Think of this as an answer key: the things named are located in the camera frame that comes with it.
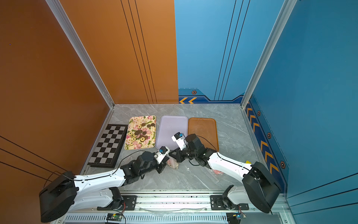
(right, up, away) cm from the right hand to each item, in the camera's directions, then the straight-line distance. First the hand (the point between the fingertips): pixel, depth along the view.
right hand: (170, 154), depth 78 cm
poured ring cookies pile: (-23, +8, +22) cm, 33 cm away
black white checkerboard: (-42, -1, +12) cm, 44 cm away
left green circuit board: (-29, -31, -6) cm, 43 cm away
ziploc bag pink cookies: (+27, -11, +4) cm, 30 cm away
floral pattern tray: (-32, +17, +31) cm, 48 cm away
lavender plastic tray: (-4, +14, +28) cm, 32 cm away
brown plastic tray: (+24, +12, +25) cm, 37 cm away
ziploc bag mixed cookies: (+1, -5, +1) cm, 5 cm away
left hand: (-1, -2, +4) cm, 4 cm away
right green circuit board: (+34, -31, -7) cm, 46 cm away
